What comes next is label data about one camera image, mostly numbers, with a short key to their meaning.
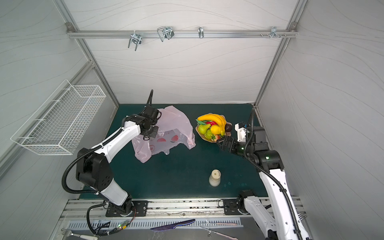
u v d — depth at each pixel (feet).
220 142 3.03
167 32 2.51
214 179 2.49
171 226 2.26
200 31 2.38
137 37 2.57
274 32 2.50
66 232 2.23
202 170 2.90
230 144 1.98
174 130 3.08
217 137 2.97
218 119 3.00
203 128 3.13
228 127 3.14
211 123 3.21
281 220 1.26
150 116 2.24
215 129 3.01
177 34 2.59
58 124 2.25
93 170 1.45
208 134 3.11
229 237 2.13
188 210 2.42
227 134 3.19
